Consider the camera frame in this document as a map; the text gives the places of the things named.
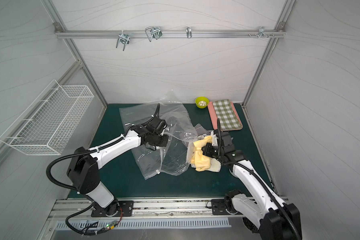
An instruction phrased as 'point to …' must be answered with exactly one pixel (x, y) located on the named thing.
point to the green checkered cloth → (228, 118)
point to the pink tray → (214, 117)
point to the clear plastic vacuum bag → (173, 158)
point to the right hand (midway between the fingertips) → (202, 147)
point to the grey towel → (201, 130)
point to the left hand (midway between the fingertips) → (167, 142)
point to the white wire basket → (45, 126)
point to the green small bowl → (202, 102)
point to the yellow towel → (202, 162)
